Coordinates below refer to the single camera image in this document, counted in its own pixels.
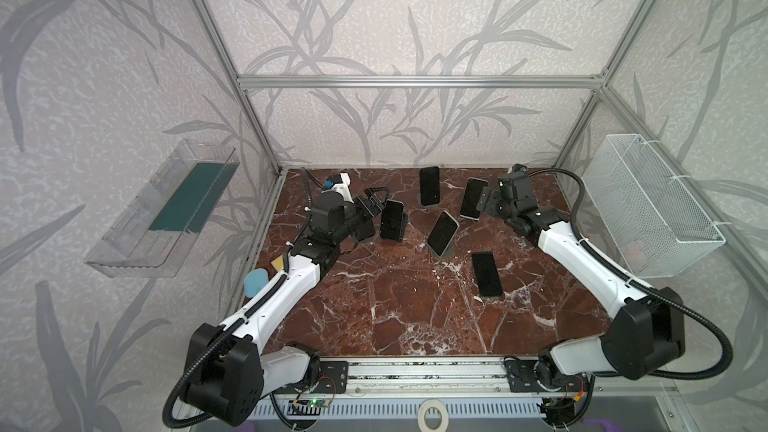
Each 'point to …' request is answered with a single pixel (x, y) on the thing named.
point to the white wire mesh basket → (653, 223)
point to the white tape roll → (433, 403)
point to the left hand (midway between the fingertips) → (388, 187)
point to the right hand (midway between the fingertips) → (495, 189)
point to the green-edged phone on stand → (392, 220)
